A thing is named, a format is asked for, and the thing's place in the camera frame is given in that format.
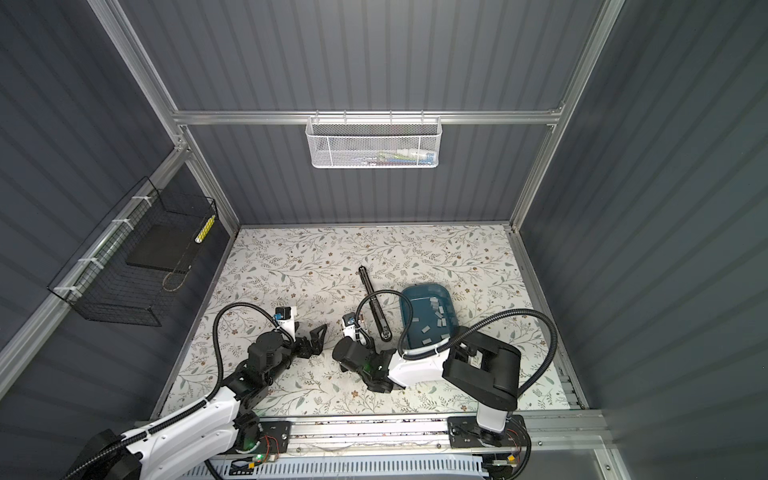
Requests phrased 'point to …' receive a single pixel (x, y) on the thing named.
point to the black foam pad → (167, 247)
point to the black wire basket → (128, 267)
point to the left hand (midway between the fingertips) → (312, 325)
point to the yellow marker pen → (205, 230)
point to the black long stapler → (384, 331)
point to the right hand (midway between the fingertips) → (345, 345)
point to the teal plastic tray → (433, 318)
